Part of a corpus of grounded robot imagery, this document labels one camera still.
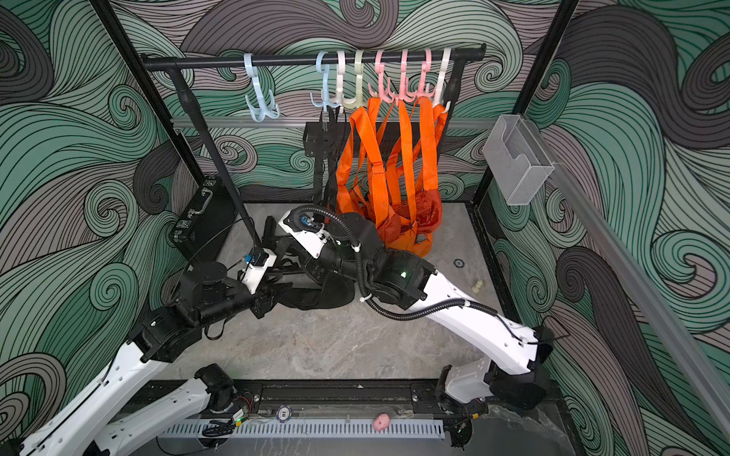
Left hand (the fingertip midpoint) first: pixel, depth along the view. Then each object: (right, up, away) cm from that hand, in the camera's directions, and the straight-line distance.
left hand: (285, 276), depth 65 cm
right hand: (+4, +9, -9) cm, 13 cm away
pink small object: (+23, -36, +3) cm, 43 cm away
